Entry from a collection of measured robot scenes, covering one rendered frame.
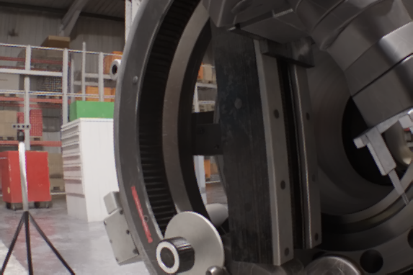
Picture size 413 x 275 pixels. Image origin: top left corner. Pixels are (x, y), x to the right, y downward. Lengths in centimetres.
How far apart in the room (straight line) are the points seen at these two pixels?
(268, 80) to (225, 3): 19
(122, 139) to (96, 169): 358
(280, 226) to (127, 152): 30
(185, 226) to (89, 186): 368
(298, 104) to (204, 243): 21
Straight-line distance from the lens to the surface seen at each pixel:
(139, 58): 60
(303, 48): 48
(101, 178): 422
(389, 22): 24
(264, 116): 40
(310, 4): 25
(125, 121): 61
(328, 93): 74
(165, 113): 62
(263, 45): 40
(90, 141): 419
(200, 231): 49
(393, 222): 50
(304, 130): 46
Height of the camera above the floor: 56
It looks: 8 degrees up
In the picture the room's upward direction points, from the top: 4 degrees counter-clockwise
